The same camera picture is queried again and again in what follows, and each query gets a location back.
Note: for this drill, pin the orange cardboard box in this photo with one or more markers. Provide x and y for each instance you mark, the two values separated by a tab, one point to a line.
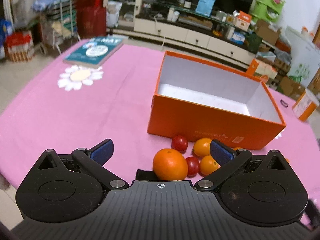
198	99

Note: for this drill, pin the blue tissue box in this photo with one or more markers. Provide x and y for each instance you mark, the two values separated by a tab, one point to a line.
238	38

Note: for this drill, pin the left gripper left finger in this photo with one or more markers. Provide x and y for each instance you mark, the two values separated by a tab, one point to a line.
92	161

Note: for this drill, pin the large orange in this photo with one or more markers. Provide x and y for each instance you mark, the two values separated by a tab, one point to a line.
169	164

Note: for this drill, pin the orange white medicine box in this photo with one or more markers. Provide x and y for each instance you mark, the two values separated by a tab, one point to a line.
242	20

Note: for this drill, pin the orange white canister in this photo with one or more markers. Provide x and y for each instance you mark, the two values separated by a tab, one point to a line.
305	105

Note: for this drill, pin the orange white carton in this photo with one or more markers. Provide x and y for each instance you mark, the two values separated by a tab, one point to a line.
265	72

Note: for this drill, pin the pink flowered tablecloth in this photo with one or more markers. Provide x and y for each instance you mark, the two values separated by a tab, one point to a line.
115	104

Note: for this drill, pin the white small fridge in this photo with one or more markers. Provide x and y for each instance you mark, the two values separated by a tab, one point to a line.
305	56

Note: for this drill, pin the green stacked bins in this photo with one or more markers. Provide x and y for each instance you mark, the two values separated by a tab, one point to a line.
267	10

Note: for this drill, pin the red cherry tomato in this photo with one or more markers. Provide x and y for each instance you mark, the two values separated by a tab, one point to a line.
193	166
179	143

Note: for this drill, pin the red gift bag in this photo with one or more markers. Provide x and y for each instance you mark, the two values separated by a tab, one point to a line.
91	18

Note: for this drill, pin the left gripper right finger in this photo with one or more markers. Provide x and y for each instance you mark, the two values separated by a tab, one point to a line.
230	161

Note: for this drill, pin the blue packet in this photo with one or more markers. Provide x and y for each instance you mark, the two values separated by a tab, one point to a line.
204	7

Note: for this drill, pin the white glass door cabinet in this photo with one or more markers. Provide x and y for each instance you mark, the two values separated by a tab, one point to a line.
127	11

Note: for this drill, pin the brown cardboard box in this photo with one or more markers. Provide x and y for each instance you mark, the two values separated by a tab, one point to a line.
268	31

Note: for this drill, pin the teal book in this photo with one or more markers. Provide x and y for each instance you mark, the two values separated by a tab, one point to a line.
95	52

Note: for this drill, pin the metal trolley cart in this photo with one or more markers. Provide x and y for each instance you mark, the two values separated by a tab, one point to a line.
57	21

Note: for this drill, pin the red white carton box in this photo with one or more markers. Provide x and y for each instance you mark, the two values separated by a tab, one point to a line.
20	47

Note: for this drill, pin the white tv cabinet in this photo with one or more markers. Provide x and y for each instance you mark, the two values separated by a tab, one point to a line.
192	40

